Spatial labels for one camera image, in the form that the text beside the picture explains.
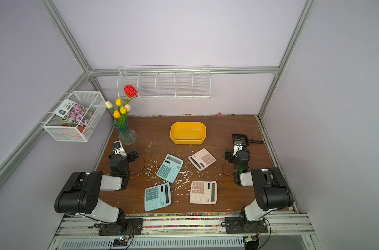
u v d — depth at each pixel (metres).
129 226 0.73
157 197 0.81
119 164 0.71
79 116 0.75
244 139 1.06
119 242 0.72
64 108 0.72
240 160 0.71
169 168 0.91
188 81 1.03
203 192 0.83
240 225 0.70
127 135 1.00
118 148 0.78
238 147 0.79
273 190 0.46
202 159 0.96
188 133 1.06
